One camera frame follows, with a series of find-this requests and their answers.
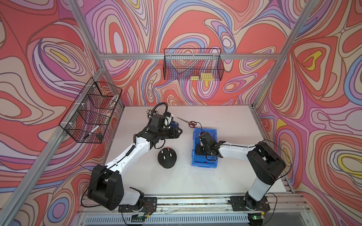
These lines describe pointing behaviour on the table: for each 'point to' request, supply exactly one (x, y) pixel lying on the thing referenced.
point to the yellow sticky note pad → (207, 76)
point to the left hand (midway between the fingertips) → (180, 131)
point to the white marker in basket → (94, 130)
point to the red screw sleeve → (168, 148)
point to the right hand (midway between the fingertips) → (196, 153)
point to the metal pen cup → (148, 112)
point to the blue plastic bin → (200, 160)
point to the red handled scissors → (192, 124)
